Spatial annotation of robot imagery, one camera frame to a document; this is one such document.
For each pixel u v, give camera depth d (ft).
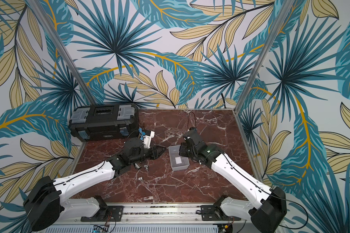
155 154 2.18
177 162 3.02
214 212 2.17
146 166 2.96
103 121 2.90
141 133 3.36
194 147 1.82
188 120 3.72
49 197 1.30
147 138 2.31
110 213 2.39
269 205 1.27
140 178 2.74
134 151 1.93
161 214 2.45
